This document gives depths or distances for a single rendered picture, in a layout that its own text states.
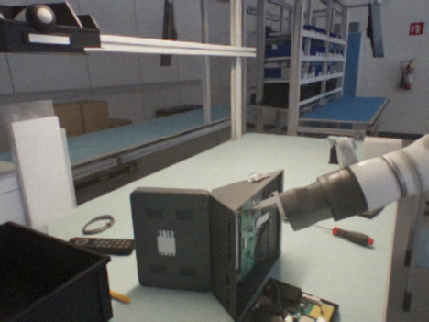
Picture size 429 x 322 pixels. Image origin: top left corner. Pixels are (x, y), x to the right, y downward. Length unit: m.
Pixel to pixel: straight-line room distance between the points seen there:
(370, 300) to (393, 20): 6.58
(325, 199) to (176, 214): 0.27
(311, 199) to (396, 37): 6.62
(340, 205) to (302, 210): 0.05
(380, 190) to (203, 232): 0.30
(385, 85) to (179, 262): 6.62
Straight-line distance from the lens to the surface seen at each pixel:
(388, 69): 7.06
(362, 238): 0.87
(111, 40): 1.10
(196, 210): 0.59
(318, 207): 0.52
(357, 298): 0.72
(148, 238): 0.65
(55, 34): 0.70
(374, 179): 0.52
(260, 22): 3.98
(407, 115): 7.12
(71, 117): 4.06
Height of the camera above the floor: 1.42
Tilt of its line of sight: 16 degrees down
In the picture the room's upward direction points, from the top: 2 degrees counter-clockwise
